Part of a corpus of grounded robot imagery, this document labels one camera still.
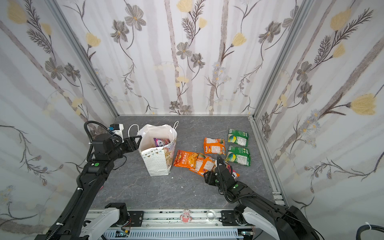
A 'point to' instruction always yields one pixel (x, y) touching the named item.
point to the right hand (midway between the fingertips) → (203, 172)
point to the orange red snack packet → (185, 159)
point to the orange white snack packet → (204, 163)
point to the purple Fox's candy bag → (160, 142)
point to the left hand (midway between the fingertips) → (135, 133)
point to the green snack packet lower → (239, 155)
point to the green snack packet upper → (239, 137)
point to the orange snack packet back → (212, 145)
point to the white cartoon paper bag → (159, 160)
